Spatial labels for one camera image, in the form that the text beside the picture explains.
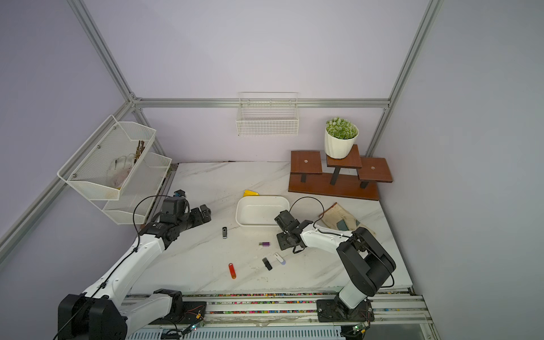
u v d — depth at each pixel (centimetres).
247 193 107
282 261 86
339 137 82
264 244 90
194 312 73
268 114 97
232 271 83
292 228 70
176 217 63
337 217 99
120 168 78
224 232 93
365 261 46
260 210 101
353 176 111
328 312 73
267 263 84
